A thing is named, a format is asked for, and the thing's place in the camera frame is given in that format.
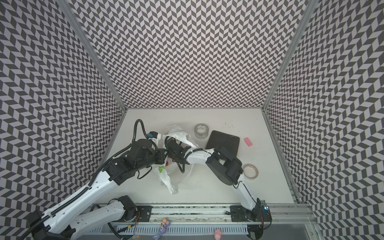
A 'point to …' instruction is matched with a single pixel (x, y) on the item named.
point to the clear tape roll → (201, 131)
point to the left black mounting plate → (143, 213)
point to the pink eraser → (248, 141)
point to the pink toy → (218, 234)
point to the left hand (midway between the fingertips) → (169, 153)
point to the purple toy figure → (164, 223)
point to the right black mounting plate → (261, 213)
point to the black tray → (217, 139)
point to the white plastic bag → (176, 167)
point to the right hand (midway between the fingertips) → (167, 155)
